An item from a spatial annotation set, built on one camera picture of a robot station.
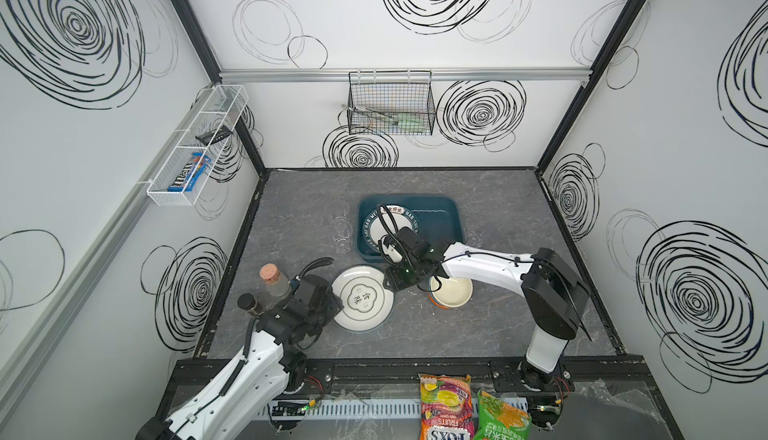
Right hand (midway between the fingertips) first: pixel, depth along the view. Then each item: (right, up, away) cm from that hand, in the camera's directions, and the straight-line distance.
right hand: (384, 285), depth 84 cm
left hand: (-12, -5, -1) cm, 13 cm away
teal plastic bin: (+20, +18, +23) cm, 35 cm away
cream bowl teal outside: (+20, -2, +1) cm, 20 cm away
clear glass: (+30, +11, +16) cm, 36 cm away
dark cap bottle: (-35, -2, -6) cm, 36 cm away
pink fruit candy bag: (+15, -23, -16) cm, 32 cm away
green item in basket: (+8, +47, +3) cm, 48 cm away
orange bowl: (+15, -4, -5) cm, 16 cm away
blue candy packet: (-47, +31, -11) cm, 57 cm away
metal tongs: (-4, +51, +5) cm, 51 cm away
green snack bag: (+26, -24, -18) cm, 40 cm away
